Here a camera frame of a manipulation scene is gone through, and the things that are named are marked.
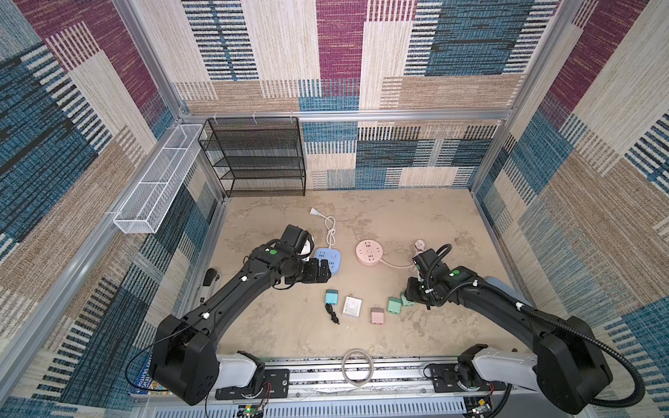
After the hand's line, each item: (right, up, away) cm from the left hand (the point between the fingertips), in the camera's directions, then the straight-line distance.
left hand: (320, 274), depth 81 cm
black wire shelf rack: (-28, +43, +29) cm, 59 cm away
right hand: (+30, -8, +4) cm, 31 cm away
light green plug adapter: (+27, -10, +4) cm, 29 cm away
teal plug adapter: (+3, -9, +7) cm, 12 cm away
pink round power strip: (+17, +5, +16) cm, 24 cm away
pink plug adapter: (+18, -14, +4) cm, 23 cm away
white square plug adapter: (+10, -11, +3) cm, 15 cm away
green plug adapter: (+24, -11, +6) cm, 27 cm away
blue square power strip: (+4, +3, +15) cm, 16 cm away
